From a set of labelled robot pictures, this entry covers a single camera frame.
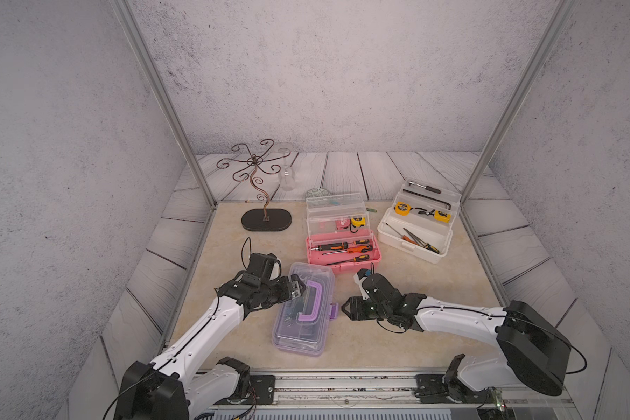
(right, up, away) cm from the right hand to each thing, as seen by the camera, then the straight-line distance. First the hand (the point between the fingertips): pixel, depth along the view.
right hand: (348, 309), depth 83 cm
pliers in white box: (+31, +19, +22) cm, 43 cm away
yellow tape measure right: (+38, +30, +22) cm, 53 cm away
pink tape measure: (0, +26, +19) cm, 33 cm away
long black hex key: (+36, +37, +25) cm, 57 cm away
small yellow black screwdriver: (+5, +13, +18) cm, 23 cm away
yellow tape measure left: (+25, +33, +25) cm, 48 cm away
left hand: (-15, +6, -2) cm, 16 cm away
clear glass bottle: (-22, +45, +19) cm, 54 cm away
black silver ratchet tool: (+36, +42, +28) cm, 62 cm away
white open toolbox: (+32, +28, +24) cm, 49 cm away
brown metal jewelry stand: (-34, +28, +30) cm, 54 cm away
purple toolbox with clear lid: (-14, -2, -5) cm, 15 cm away
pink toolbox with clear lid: (-2, +23, +19) cm, 30 cm away
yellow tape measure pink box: (+6, +27, +19) cm, 34 cm away
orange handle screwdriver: (+8, +17, +19) cm, 27 cm away
